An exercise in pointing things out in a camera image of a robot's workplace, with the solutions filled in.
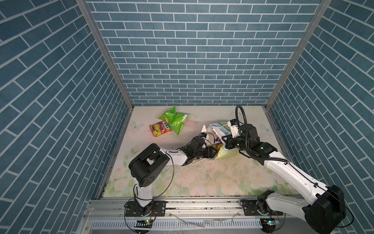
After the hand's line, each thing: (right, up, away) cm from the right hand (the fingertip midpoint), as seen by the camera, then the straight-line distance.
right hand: (224, 137), depth 80 cm
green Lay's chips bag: (-30, +10, +22) cm, 38 cm away
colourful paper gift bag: (-5, +1, +3) cm, 6 cm away
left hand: (-2, -11, +9) cm, 14 cm away
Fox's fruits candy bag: (-41, +4, +22) cm, 47 cm away
